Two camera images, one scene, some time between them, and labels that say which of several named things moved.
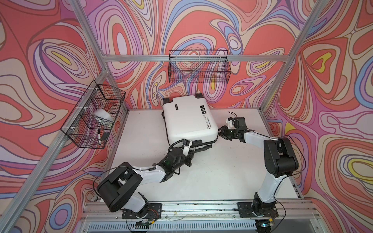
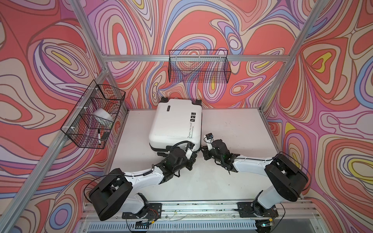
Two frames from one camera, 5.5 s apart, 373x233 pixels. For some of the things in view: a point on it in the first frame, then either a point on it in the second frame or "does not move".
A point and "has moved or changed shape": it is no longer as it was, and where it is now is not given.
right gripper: [222, 131] → [205, 151]
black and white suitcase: [189, 117] has moved or changed shape
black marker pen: [99, 137] does not move
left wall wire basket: [90, 123] does not move
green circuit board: [141, 223] does not move
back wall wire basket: [199, 66] does not move
